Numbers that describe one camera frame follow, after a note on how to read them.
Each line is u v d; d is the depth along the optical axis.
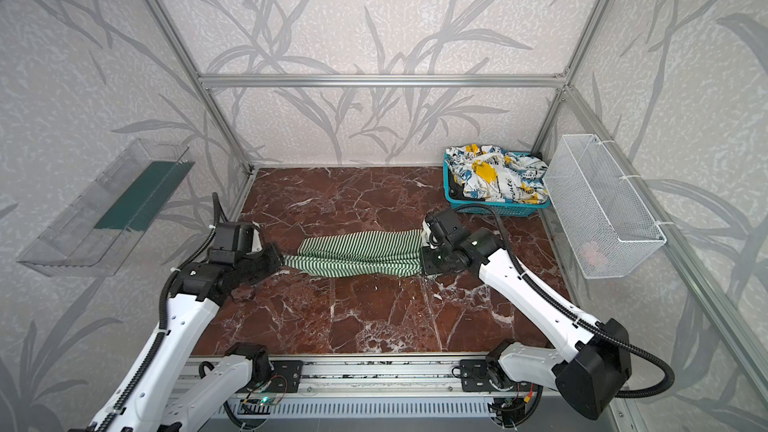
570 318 0.41
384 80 0.94
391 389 0.73
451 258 0.56
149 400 0.39
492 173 1.02
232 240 0.55
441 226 0.59
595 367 0.37
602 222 0.63
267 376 0.69
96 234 0.64
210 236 0.56
